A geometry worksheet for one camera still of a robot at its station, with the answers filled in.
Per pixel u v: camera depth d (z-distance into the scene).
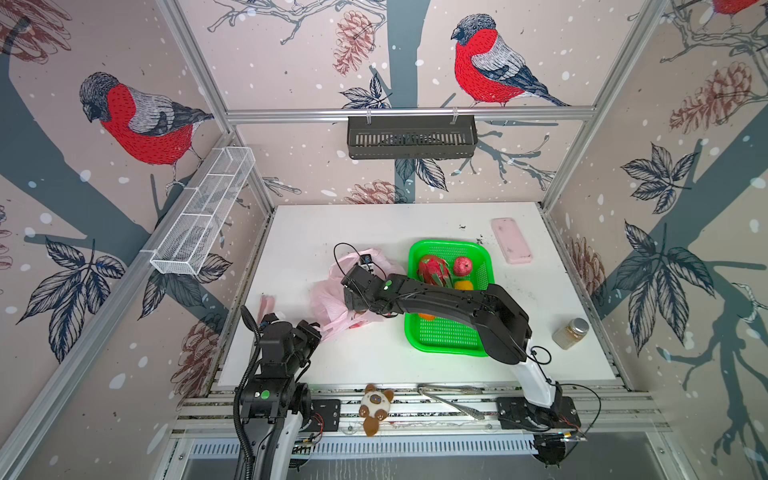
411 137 1.04
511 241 1.10
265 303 0.91
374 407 0.73
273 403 0.52
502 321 0.53
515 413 0.73
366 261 0.79
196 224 0.75
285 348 0.59
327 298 0.83
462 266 0.95
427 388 0.80
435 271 0.92
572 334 0.79
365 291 0.67
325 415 0.73
